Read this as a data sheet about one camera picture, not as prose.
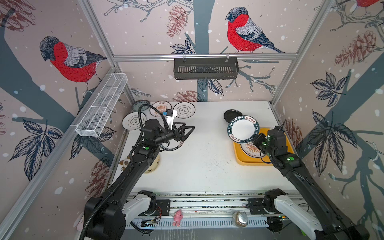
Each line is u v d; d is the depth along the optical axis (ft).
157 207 2.39
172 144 3.12
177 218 2.27
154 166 2.86
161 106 3.91
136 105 4.00
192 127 2.20
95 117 2.39
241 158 2.88
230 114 3.74
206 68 3.42
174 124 2.38
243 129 2.82
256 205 2.41
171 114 2.14
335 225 1.27
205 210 2.40
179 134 2.12
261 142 2.22
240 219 2.04
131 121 3.61
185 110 3.86
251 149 3.03
